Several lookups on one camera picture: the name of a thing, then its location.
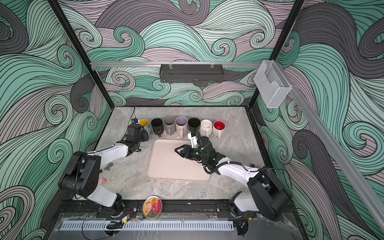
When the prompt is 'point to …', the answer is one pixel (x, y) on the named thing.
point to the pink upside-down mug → (181, 126)
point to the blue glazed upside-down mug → (146, 125)
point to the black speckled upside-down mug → (157, 126)
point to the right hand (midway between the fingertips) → (175, 152)
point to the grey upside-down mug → (169, 123)
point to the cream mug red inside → (218, 128)
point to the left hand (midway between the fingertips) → (145, 130)
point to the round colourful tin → (152, 207)
